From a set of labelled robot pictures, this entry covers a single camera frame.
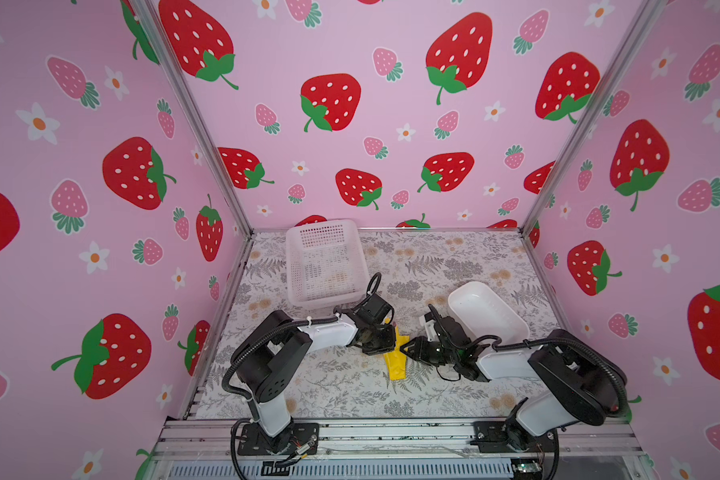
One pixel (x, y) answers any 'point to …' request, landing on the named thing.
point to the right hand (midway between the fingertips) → (399, 351)
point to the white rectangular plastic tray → (480, 313)
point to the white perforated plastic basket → (326, 263)
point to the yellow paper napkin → (397, 359)
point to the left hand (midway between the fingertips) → (399, 347)
